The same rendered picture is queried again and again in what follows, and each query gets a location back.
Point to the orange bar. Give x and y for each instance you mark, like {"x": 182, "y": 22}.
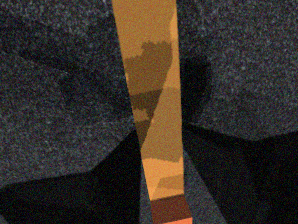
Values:
{"x": 149, "y": 46}

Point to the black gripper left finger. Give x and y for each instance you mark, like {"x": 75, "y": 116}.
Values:
{"x": 110, "y": 192}

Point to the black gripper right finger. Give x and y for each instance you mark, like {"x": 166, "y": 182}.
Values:
{"x": 239, "y": 173}

